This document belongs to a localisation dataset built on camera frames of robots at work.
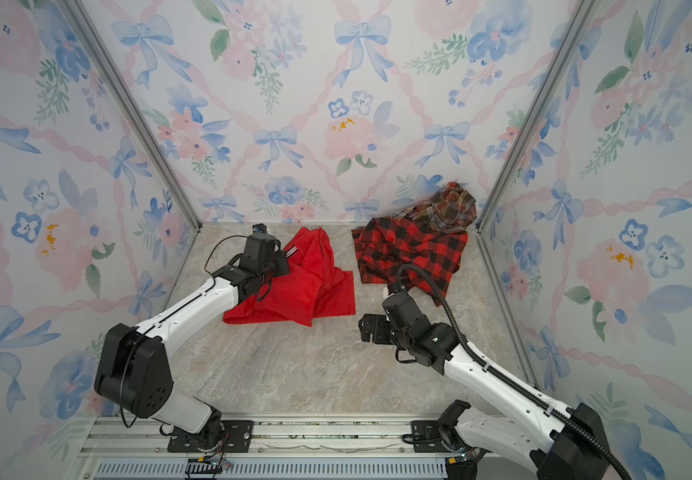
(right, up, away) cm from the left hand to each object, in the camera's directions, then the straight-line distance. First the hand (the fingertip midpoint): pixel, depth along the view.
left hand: (283, 254), depth 87 cm
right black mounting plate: (+38, -44, -13) cm, 60 cm away
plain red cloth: (+9, -9, -4) cm, 14 cm away
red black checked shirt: (+31, +3, +18) cm, 37 cm away
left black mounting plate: (-10, -45, -14) cm, 48 cm away
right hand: (+25, -18, -8) cm, 32 cm away
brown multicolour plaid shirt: (+55, +16, +16) cm, 60 cm away
